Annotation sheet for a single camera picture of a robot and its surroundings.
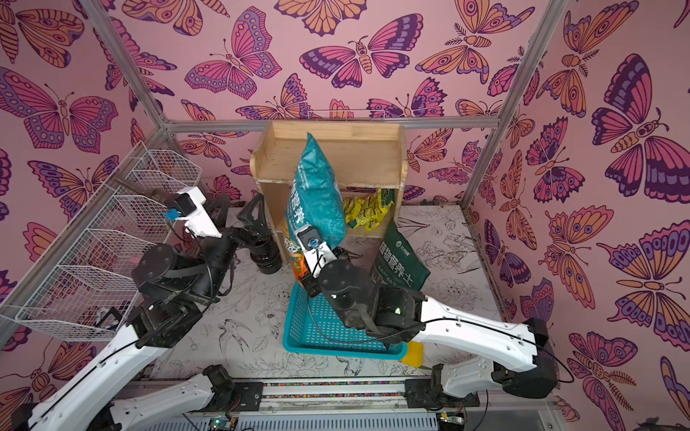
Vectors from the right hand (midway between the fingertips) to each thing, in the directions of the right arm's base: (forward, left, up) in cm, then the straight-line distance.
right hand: (306, 250), depth 55 cm
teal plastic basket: (-1, +4, -41) cm, 41 cm away
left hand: (+7, +11, +9) cm, 16 cm away
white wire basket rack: (-5, +54, -13) cm, 56 cm away
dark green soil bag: (+8, -22, -16) cm, 28 cm away
